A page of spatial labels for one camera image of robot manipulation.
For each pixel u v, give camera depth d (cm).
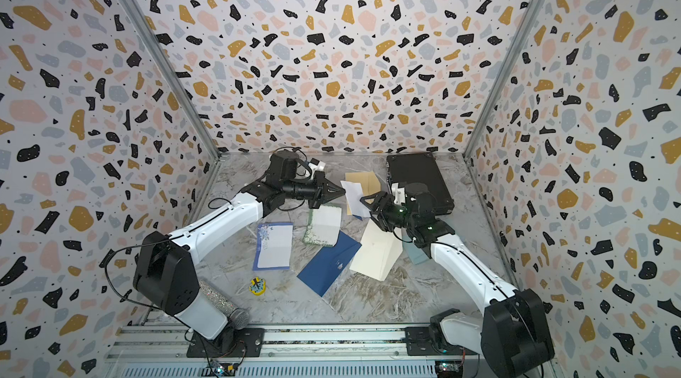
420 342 73
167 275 44
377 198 73
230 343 67
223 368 71
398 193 76
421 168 114
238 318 74
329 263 90
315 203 74
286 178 67
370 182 111
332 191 78
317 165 78
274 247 93
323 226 96
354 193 81
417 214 63
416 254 91
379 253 92
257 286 83
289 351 73
